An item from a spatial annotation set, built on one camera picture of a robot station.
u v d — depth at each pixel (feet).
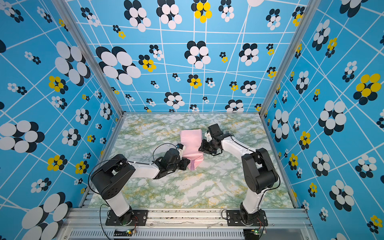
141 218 2.43
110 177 1.56
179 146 2.72
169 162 2.38
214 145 2.32
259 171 1.57
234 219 2.38
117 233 2.37
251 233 2.29
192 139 3.08
